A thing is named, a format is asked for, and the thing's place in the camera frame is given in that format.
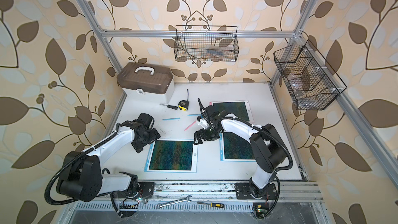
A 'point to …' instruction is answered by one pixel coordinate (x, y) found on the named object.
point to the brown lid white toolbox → (146, 82)
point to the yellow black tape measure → (184, 104)
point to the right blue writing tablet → (233, 148)
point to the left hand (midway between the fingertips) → (151, 140)
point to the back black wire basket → (206, 43)
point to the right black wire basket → (313, 84)
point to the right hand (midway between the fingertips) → (201, 141)
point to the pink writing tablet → (240, 109)
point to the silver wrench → (159, 206)
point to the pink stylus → (190, 125)
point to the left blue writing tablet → (172, 155)
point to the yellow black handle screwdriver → (212, 204)
